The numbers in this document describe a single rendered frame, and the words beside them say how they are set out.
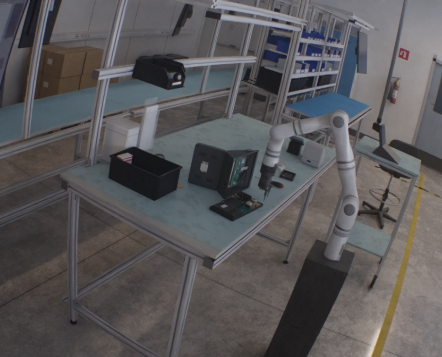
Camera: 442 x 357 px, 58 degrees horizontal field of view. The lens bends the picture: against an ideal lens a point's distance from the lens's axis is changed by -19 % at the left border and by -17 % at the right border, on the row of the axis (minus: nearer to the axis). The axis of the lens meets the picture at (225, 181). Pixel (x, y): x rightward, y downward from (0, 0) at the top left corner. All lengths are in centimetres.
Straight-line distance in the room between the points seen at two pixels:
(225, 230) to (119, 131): 75
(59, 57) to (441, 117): 667
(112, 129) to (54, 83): 320
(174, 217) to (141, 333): 104
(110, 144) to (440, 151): 718
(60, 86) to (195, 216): 367
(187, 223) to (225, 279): 153
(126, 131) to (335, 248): 117
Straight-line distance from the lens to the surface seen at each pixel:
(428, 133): 873
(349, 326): 341
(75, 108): 358
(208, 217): 209
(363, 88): 870
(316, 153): 304
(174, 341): 225
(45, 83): 566
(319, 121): 221
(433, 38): 857
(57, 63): 547
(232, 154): 226
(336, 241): 230
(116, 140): 237
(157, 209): 206
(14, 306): 291
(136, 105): 383
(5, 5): 145
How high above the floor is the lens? 195
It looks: 23 degrees down
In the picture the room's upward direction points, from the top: 14 degrees clockwise
